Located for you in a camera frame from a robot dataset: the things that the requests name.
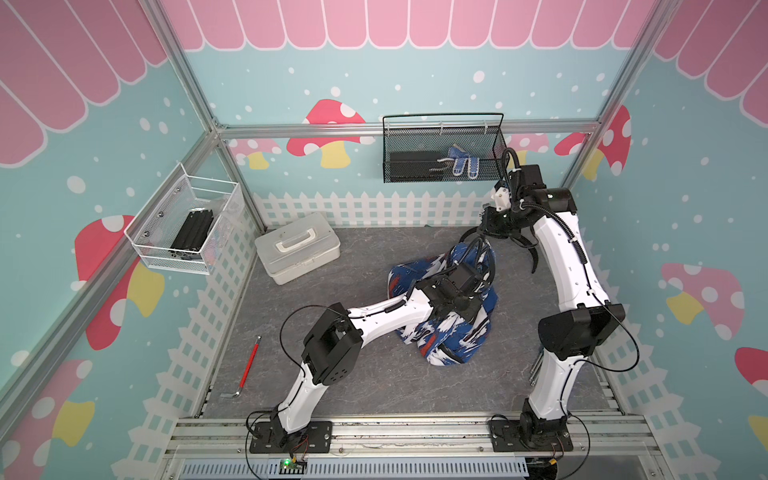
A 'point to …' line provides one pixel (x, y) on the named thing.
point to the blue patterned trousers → (448, 338)
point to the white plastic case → (297, 248)
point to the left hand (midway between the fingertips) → (471, 304)
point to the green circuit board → (292, 466)
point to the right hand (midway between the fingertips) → (480, 227)
